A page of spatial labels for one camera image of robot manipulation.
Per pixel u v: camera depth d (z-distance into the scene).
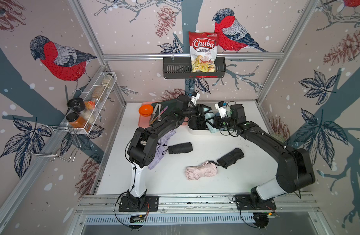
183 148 0.90
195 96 0.83
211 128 0.81
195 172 0.79
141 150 0.52
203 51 0.82
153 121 1.07
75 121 0.60
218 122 0.75
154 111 1.13
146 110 1.11
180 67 1.01
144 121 1.06
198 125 1.01
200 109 0.79
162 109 1.14
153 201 0.73
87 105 0.69
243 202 0.73
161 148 0.92
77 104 0.62
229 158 0.86
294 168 0.43
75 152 0.64
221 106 0.76
